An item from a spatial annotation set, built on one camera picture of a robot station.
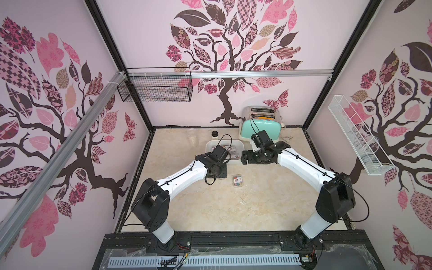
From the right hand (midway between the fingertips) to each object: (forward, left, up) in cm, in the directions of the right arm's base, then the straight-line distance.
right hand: (249, 160), depth 86 cm
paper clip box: (-5, +6, -12) cm, 15 cm away
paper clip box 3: (+10, +6, -10) cm, 15 cm away
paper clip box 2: (+17, +7, -11) cm, 21 cm away
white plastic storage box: (+18, +3, -9) cm, 21 cm away
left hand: (-6, +16, -4) cm, 17 cm away
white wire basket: (-12, -46, +17) cm, 51 cm away
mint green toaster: (+30, -9, +2) cm, 32 cm away
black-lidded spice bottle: (+23, +19, -4) cm, 30 cm away
